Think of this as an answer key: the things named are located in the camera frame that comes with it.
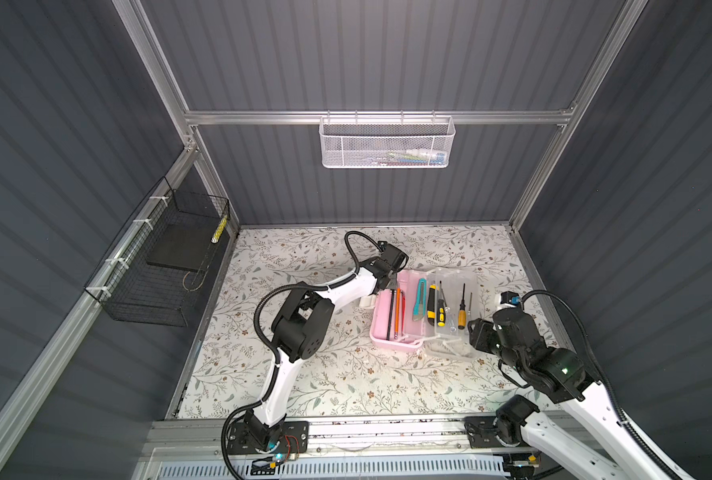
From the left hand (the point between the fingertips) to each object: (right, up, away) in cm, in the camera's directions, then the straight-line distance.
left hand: (383, 275), depth 99 cm
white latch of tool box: (-6, -8, -6) cm, 12 cm away
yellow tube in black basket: (-46, +14, -18) cm, 52 cm away
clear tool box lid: (+20, -7, -13) cm, 24 cm away
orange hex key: (+4, -12, -3) cm, 13 cm away
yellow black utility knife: (+13, -8, -15) cm, 21 cm away
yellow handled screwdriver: (+21, -9, -17) cm, 29 cm away
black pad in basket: (-53, +9, -23) cm, 58 cm away
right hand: (+22, -12, -25) cm, 36 cm away
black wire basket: (-58, +3, -27) cm, 64 cm away
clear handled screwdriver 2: (+23, -9, -16) cm, 30 cm away
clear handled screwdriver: (+17, -10, -18) cm, 27 cm away
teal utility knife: (+11, -7, -11) cm, 17 cm away
